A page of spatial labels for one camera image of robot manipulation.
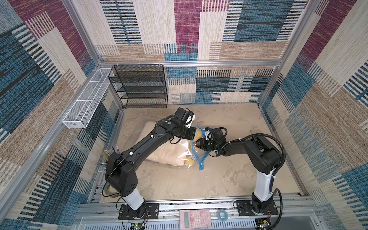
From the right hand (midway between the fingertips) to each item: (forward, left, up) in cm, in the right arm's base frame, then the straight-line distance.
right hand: (196, 145), depth 96 cm
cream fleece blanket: (-9, +14, +7) cm, 18 cm away
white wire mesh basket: (+1, +58, +33) cm, 67 cm away
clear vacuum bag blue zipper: (-12, -1, +6) cm, 13 cm away
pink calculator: (-40, +2, 0) cm, 40 cm away
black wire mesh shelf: (+40, +40, +18) cm, 60 cm away
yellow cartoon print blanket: (-12, +4, +5) cm, 13 cm away
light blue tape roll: (-38, -12, -3) cm, 40 cm away
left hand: (-3, +1, +18) cm, 18 cm away
